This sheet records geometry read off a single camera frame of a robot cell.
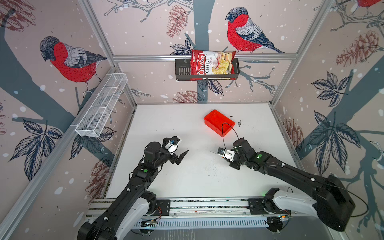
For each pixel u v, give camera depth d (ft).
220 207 2.45
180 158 2.33
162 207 2.39
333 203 1.30
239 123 3.59
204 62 2.88
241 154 2.14
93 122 2.34
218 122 3.43
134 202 1.79
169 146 2.17
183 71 3.11
